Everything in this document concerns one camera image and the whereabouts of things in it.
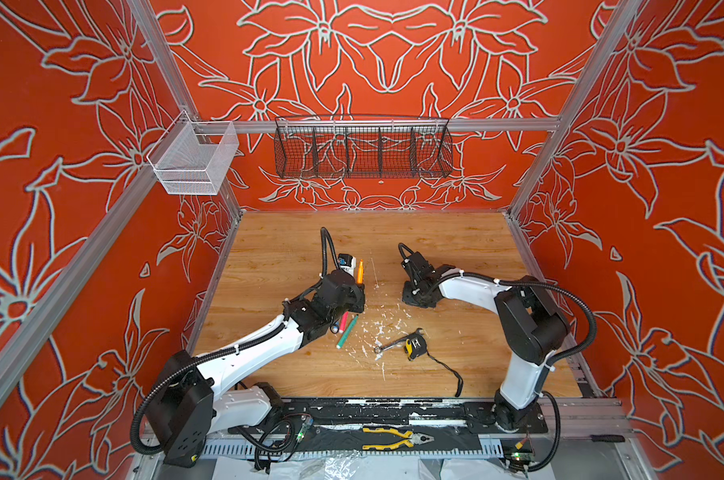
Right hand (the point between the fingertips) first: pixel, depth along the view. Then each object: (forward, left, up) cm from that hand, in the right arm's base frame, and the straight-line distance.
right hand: (404, 297), depth 95 cm
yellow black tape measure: (-17, -1, +3) cm, 17 cm away
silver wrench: (-17, +9, +1) cm, 19 cm away
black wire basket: (+43, +15, +28) cm, 53 cm away
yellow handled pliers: (-38, +2, +1) cm, 38 cm away
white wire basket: (+35, +67, +31) cm, 82 cm away
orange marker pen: (-2, +14, +19) cm, 23 cm away
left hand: (-4, +13, +16) cm, 21 cm away
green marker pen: (-13, +19, +1) cm, 24 cm away
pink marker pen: (-8, +19, 0) cm, 21 cm away
